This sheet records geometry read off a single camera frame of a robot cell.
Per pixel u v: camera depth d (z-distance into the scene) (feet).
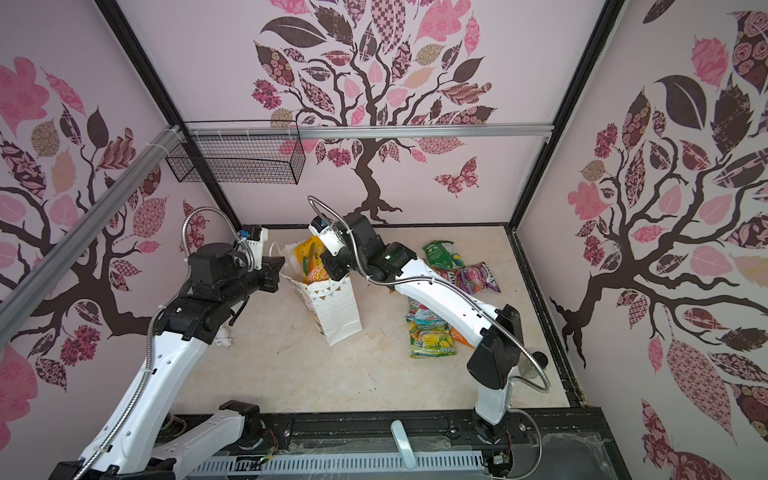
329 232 2.04
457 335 1.58
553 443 2.37
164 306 1.60
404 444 2.24
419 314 2.95
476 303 1.52
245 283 1.88
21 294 1.66
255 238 1.94
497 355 1.42
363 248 1.80
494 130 6.25
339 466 2.29
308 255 2.53
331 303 2.44
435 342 2.81
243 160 3.98
